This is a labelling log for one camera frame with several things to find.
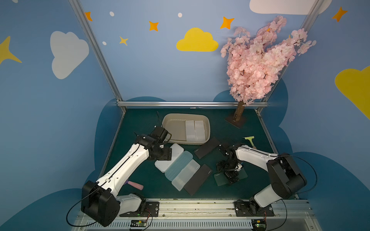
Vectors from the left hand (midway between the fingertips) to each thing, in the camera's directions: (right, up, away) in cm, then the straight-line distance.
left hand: (164, 154), depth 80 cm
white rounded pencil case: (-2, -8, +8) cm, 11 cm away
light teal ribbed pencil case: (+8, -9, +10) cm, 15 cm away
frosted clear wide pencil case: (+12, -14, +5) cm, 19 cm away
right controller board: (+50, -35, -6) cm, 62 cm away
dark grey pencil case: (+19, -15, +4) cm, 25 cm away
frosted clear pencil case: (+23, +13, +29) cm, 39 cm away
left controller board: (-12, -34, -8) cm, 36 cm away
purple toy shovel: (-16, -18, +1) cm, 24 cm away
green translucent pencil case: (+34, -16, +4) cm, 38 cm away
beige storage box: (+4, +16, +32) cm, 36 cm away
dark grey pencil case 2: (+24, -1, +17) cm, 29 cm away
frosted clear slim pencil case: (+16, +12, +26) cm, 32 cm away
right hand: (+34, -14, +6) cm, 37 cm away
